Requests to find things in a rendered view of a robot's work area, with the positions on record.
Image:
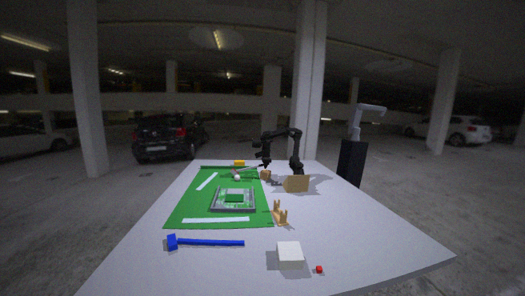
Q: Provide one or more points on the blue putter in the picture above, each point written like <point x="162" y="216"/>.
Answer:
<point x="173" y="242"/>

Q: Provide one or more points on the pale blue flat bar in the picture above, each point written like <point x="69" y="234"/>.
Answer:
<point x="208" y="180"/>
<point x="212" y="220"/>

